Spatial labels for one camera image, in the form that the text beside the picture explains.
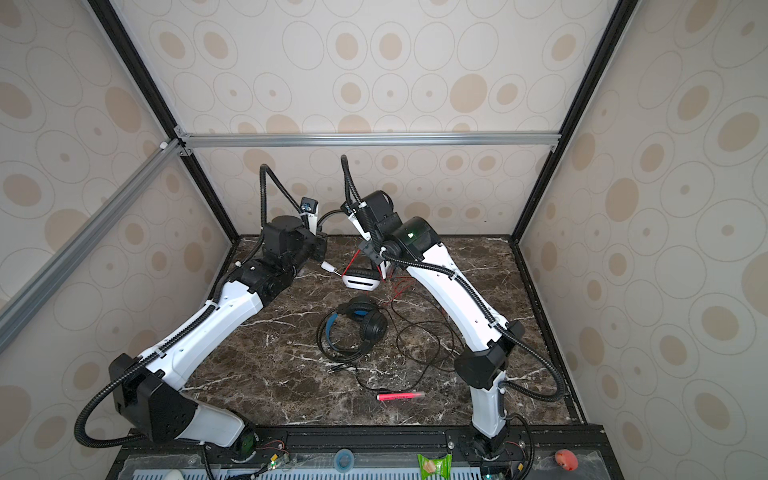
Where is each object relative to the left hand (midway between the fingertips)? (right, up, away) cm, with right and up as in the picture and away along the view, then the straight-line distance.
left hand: (325, 221), depth 74 cm
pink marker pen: (+18, -47, +7) cm, 51 cm away
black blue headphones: (+11, -27, +12) cm, 32 cm away
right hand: (+14, -3, -1) cm, 14 cm away
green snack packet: (+27, -58, -6) cm, 64 cm away
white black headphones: (+9, -14, -2) cm, 17 cm away
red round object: (+58, -56, -5) cm, 81 cm away
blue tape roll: (+5, -58, -3) cm, 58 cm away
